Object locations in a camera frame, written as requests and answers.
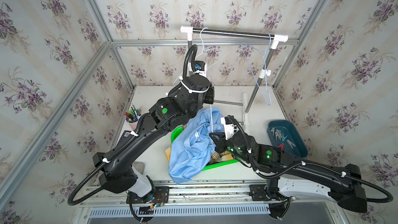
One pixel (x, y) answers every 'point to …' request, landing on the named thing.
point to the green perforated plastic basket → (173, 135)
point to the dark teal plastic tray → (300, 151)
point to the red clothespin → (281, 145)
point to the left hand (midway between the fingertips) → (209, 83)
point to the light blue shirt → (193, 148)
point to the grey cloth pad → (139, 166)
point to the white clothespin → (272, 130)
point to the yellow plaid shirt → (216, 157)
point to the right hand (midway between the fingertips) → (212, 135)
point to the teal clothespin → (283, 138)
